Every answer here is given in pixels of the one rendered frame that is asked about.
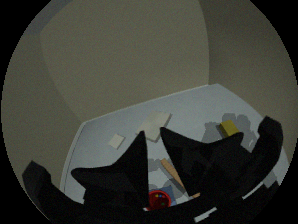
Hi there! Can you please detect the olive-yellow rectangular block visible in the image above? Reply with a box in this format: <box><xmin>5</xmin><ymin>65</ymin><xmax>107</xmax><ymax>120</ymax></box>
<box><xmin>218</xmin><ymin>120</ymin><xmax>239</xmax><ymax>137</ymax></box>

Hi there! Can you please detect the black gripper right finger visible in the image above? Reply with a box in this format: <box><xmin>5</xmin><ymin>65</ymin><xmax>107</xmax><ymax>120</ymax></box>
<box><xmin>160</xmin><ymin>127</ymin><xmax>243</xmax><ymax>196</ymax></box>

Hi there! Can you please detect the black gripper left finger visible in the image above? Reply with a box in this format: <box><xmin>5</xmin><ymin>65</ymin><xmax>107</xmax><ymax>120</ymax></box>
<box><xmin>71</xmin><ymin>131</ymin><xmax>149</xmax><ymax>208</ymax></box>

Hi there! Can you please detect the tan wooden bar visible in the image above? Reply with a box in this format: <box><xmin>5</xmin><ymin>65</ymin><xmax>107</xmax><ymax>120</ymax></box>
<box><xmin>160</xmin><ymin>157</ymin><xmax>200</xmax><ymax>198</ymax></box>

